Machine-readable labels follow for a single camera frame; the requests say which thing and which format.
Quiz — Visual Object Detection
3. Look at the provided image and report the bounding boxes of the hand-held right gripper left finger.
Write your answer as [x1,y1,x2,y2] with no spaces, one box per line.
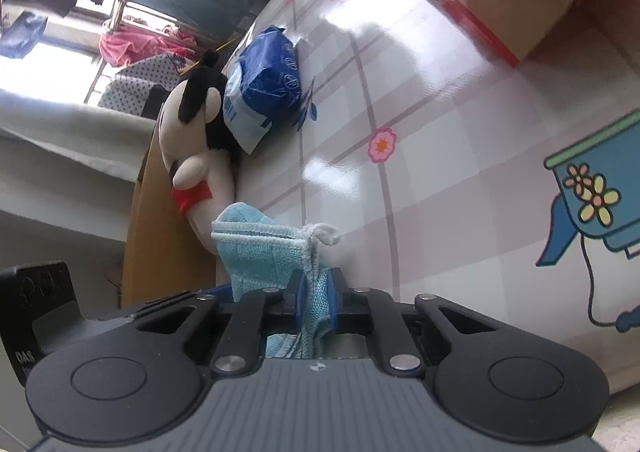
[132,272,307,375]

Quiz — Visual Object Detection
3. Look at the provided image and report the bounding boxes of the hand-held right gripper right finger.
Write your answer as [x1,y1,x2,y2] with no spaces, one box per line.
[327,268,501,375]

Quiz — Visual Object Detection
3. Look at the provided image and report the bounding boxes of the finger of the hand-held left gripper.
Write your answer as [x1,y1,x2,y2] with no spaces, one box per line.
[145,283,235,313]

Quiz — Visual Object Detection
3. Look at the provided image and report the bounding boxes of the light blue towel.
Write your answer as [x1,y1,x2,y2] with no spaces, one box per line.
[211,202,342,360]

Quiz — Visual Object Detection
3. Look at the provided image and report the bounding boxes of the brown cardboard box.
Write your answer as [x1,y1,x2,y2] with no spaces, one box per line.
[121,152,221,307]

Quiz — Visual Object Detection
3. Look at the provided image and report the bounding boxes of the white plush doll red top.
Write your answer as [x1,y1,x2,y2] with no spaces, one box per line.
[157,52,246,253]

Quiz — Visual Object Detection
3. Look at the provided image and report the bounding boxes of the plaid floral tablecloth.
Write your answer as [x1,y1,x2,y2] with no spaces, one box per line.
[220,0,640,393]

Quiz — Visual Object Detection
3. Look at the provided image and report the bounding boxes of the blue and white plastic packet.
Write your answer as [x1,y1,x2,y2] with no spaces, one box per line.
[222,25,307,153]

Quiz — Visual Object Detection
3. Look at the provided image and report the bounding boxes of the white polka dot cloth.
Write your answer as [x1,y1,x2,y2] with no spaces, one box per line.
[99,56,186,115]

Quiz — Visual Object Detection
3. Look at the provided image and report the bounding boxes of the yellow stick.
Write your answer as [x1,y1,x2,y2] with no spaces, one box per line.
[182,39,236,75]

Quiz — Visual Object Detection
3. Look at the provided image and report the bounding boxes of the pink hanging clothes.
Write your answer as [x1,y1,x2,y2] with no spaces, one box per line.
[99,24,201,67]

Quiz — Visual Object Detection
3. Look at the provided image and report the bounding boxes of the blue hanging cloth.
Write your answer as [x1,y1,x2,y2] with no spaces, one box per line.
[0,14,48,60]

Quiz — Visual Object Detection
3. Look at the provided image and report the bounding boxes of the metal railing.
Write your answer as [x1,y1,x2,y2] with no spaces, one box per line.
[85,0,226,102]

